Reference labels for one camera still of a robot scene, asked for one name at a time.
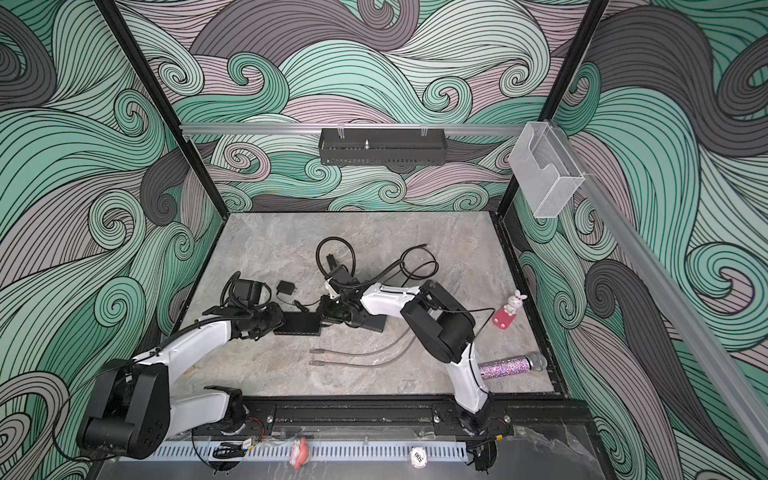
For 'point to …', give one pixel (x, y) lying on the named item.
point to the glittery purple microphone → (519, 365)
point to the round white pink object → (418, 457)
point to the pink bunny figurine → (505, 316)
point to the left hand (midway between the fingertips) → (284, 316)
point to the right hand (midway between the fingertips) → (315, 318)
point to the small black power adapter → (285, 287)
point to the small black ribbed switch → (300, 323)
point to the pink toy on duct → (299, 453)
